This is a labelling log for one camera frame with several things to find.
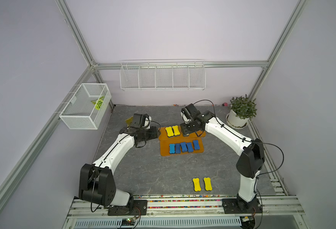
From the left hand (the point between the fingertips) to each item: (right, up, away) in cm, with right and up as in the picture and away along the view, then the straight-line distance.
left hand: (158, 134), depth 84 cm
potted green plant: (+54, +15, +8) cm, 57 cm away
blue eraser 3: (+17, -10, +9) cm, 21 cm away
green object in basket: (-33, +18, -3) cm, 38 cm away
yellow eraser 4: (+7, +1, +1) cm, 7 cm away
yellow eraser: (+29, -28, -3) cm, 40 cm away
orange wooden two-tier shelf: (+4, -6, +15) cm, 17 cm away
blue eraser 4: (+20, -10, +10) cm, 25 cm away
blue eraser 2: (+12, -10, +9) cm, 18 cm away
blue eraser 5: (+25, -9, +13) cm, 29 cm away
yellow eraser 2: (+23, -28, -4) cm, 36 cm away
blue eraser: (+9, -10, +9) cm, 16 cm away
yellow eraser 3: (+11, +2, +2) cm, 11 cm away
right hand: (+17, +4, +2) cm, 17 cm away
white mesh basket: (-42, +16, 0) cm, 45 cm away
